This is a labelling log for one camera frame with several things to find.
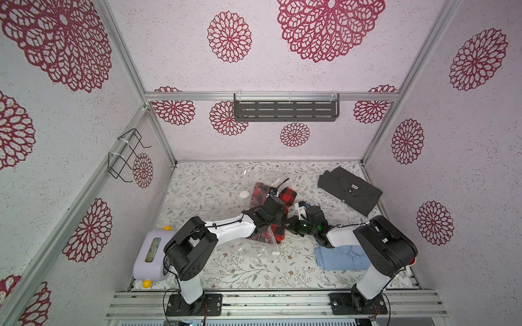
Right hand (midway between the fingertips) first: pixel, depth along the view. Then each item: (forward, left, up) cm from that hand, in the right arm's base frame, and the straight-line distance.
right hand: (278, 221), depth 91 cm
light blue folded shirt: (-14, -26, -3) cm, 30 cm away
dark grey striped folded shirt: (+22, -39, -4) cm, 45 cm away
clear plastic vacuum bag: (-9, +7, -4) cm, 12 cm away
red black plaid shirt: (+16, +9, -1) cm, 18 cm away
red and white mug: (-20, -48, 0) cm, 52 cm away
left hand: (+4, +1, +3) cm, 5 cm away
